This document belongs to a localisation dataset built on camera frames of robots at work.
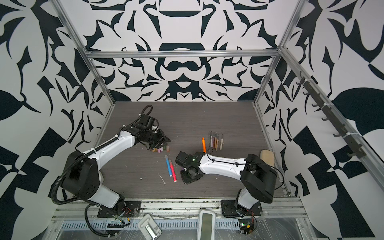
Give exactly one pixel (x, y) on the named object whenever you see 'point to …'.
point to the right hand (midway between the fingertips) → (186, 180)
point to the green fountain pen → (209, 139)
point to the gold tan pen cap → (155, 149)
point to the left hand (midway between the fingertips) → (171, 138)
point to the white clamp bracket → (149, 228)
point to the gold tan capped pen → (215, 142)
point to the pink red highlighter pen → (175, 178)
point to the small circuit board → (247, 226)
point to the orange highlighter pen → (204, 145)
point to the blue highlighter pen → (168, 165)
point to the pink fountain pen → (211, 139)
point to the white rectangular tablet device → (206, 225)
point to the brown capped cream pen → (221, 142)
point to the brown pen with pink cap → (213, 142)
